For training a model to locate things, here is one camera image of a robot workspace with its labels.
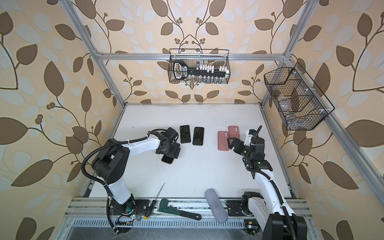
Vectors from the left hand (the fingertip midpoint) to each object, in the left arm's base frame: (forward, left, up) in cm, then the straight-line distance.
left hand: (173, 152), depth 93 cm
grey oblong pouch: (-29, -26, +2) cm, 39 cm away
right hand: (+1, -36, +12) cm, 38 cm away
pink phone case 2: (+18, -40, -2) cm, 44 cm away
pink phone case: (+8, -32, -3) cm, 33 cm away
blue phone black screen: (+13, -16, -2) cm, 21 cm away
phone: (-5, +3, -1) cm, 6 cm away
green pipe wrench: (-30, +1, 0) cm, 30 cm away
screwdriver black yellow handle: (-29, +7, 0) cm, 30 cm away
